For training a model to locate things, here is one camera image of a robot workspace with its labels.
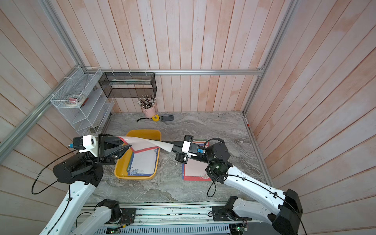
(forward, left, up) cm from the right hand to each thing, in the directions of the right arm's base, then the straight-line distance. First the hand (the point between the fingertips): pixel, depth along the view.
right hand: (163, 141), depth 51 cm
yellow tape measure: (+49, +18, -41) cm, 66 cm away
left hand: (-2, +10, +3) cm, 11 cm away
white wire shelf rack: (+23, +46, -14) cm, 53 cm away
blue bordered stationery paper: (+10, +20, -42) cm, 47 cm away
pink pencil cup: (+50, +22, -36) cm, 66 cm away
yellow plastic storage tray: (+8, +33, -41) cm, 53 cm away
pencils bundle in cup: (+59, +25, -32) cm, 72 cm away
